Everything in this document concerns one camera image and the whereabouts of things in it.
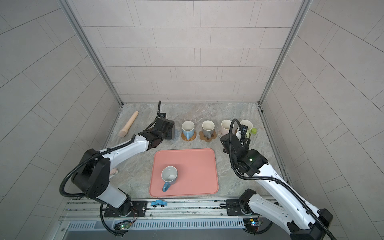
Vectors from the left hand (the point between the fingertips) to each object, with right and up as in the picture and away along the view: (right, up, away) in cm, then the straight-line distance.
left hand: (170, 128), depth 91 cm
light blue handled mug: (+11, 0, +4) cm, 11 cm away
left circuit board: (-14, -40, -27) cm, 50 cm away
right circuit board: (+42, -42, -23) cm, 64 cm away
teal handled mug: (+23, 0, +3) cm, 24 cm away
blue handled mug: (+1, -25, -11) cm, 27 cm away
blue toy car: (-2, -34, -20) cm, 40 cm away
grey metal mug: (+2, -2, -11) cm, 11 cm away
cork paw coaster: (+20, -6, +6) cm, 22 cm away
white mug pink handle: (+35, +2, +3) cm, 35 cm away
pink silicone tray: (+17, -24, -11) cm, 32 cm away
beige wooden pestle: (-32, -3, +5) cm, 32 cm away
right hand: (+33, -5, -16) cm, 38 cm away
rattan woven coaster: (+12, -8, +5) cm, 15 cm away
